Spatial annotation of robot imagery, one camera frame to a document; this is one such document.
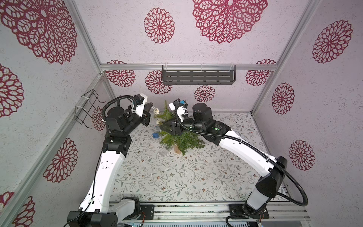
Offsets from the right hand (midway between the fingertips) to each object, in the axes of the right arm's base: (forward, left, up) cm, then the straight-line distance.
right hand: (161, 124), depth 62 cm
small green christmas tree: (+4, -9, -20) cm, 23 cm away
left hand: (+10, +6, +2) cm, 12 cm away
